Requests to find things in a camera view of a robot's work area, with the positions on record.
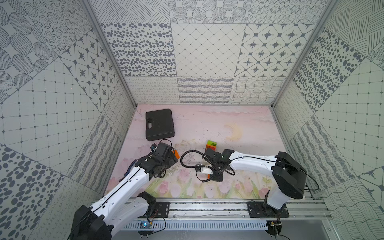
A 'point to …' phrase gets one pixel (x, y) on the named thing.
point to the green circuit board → (146, 224)
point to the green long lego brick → (211, 143)
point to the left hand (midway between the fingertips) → (175, 161)
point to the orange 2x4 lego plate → (207, 146)
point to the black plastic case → (159, 124)
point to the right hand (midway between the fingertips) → (215, 174)
